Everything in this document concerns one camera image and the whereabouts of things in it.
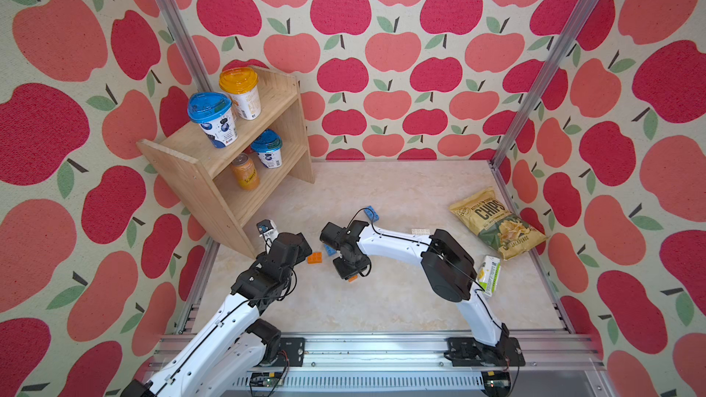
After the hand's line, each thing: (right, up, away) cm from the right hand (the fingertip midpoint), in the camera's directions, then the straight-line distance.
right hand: (348, 277), depth 89 cm
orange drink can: (-30, +34, -9) cm, 46 cm away
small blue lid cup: (-25, +43, -5) cm, 50 cm away
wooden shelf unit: (-36, +31, -6) cm, 48 cm away
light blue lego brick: (+9, +19, +16) cm, 26 cm away
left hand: (-16, +12, -9) cm, 22 cm away
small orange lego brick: (-11, +6, +2) cm, 13 cm away
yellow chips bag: (+48, +20, +6) cm, 53 cm away
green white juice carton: (+44, +3, -4) cm, 44 cm away
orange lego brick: (+2, 0, -2) cm, 3 cm away
